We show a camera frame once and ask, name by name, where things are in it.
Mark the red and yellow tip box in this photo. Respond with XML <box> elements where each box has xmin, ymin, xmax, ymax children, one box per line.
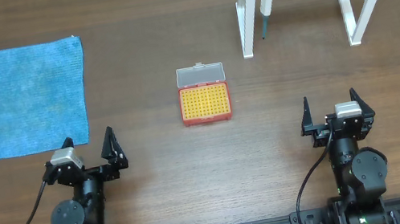
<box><xmin>173</xmin><ymin>58</ymin><xmax>235</xmax><ymax>128</ymax></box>

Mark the blue cloth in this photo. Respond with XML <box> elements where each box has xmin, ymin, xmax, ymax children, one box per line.
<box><xmin>0</xmin><ymin>35</ymin><xmax>100</xmax><ymax>161</ymax></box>

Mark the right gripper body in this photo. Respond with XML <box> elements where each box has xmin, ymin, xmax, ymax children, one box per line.
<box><xmin>307</xmin><ymin>106</ymin><xmax>378</xmax><ymax>149</ymax></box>

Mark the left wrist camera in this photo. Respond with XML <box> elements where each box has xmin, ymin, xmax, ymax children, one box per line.
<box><xmin>47</xmin><ymin>145</ymin><xmax>86</xmax><ymax>174</ymax></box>

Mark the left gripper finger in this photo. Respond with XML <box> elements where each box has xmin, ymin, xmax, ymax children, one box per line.
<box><xmin>59</xmin><ymin>136</ymin><xmax>76</xmax><ymax>151</ymax></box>
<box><xmin>96</xmin><ymin>124</ymin><xmax>130</xmax><ymax>173</ymax></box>

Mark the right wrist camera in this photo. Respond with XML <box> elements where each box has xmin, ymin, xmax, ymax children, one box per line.
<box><xmin>333</xmin><ymin>99</ymin><xmax>364</xmax><ymax>121</ymax></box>

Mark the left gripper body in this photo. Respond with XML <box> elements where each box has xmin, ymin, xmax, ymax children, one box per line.
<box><xmin>40</xmin><ymin>150</ymin><xmax>122</xmax><ymax>193</ymax></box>

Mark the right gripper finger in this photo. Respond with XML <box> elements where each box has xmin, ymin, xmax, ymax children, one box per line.
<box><xmin>348</xmin><ymin>83</ymin><xmax>377</xmax><ymax>122</ymax></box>
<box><xmin>295</xmin><ymin>95</ymin><xmax>317</xmax><ymax>138</ymax></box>

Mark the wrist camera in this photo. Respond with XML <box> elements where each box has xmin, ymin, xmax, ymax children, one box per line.
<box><xmin>47</xmin><ymin>145</ymin><xmax>86</xmax><ymax>174</ymax></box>
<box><xmin>333</xmin><ymin>99</ymin><xmax>364</xmax><ymax>121</ymax></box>

